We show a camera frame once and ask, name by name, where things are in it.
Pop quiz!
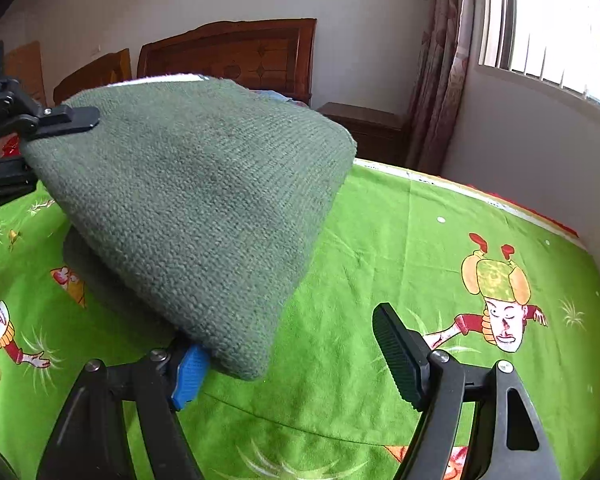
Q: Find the small wooden headboard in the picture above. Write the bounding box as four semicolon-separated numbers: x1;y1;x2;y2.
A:
53;49;132;105

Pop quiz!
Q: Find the barred window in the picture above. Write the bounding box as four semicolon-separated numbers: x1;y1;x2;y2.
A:
478;0;600;120

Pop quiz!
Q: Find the light wooden wardrobe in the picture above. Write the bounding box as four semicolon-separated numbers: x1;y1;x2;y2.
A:
4;41;46;105

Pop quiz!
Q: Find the red patterned bed sheet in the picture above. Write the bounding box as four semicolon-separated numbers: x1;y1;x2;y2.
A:
0;134;20;158

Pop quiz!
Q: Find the light blue floral quilt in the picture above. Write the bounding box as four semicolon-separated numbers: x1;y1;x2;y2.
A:
252;90;294;103

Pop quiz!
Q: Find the large wooden headboard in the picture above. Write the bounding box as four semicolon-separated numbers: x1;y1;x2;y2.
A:
137;18;317;105

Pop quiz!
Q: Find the floral pink curtain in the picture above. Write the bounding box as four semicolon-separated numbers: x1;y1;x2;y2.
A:
405;0;475;174

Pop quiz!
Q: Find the wooden nightstand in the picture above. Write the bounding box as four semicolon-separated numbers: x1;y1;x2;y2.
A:
318;102;410;167

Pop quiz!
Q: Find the green knit sweater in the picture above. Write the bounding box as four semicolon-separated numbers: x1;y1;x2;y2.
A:
20;75;356;380

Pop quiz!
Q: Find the green cartoon bed sheet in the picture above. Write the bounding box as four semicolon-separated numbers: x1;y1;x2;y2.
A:
0;162;600;479

